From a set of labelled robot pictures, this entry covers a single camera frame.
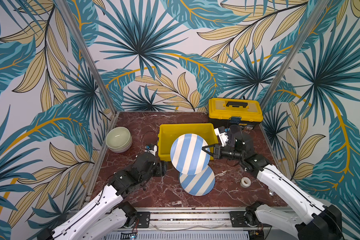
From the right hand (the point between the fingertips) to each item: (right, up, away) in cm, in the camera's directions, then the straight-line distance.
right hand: (200, 149), depth 73 cm
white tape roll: (+27, -20, +11) cm, 35 cm away
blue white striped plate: (-7, -3, 0) cm, 7 cm away
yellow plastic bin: (-19, +7, +31) cm, 37 cm away
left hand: (-19, -8, +1) cm, 21 cm away
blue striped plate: (+1, -20, +9) cm, 22 cm away
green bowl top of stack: (-51, +4, +25) cm, 57 cm away
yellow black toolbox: (+17, +23, +28) cm, 40 cm away
